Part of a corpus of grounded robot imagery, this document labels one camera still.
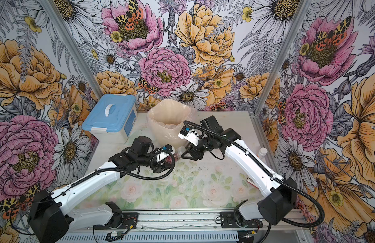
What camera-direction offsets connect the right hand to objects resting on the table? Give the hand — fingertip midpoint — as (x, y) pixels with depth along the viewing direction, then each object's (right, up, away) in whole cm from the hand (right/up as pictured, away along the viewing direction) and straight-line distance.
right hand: (187, 154), depth 71 cm
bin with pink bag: (-14, +18, +29) cm, 37 cm away
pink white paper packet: (+34, -17, +11) cm, 40 cm away
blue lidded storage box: (-48, +18, +24) cm, 57 cm away
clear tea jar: (-8, -2, 0) cm, 9 cm away
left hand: (-9, -6, +5) cm, 12 cm away
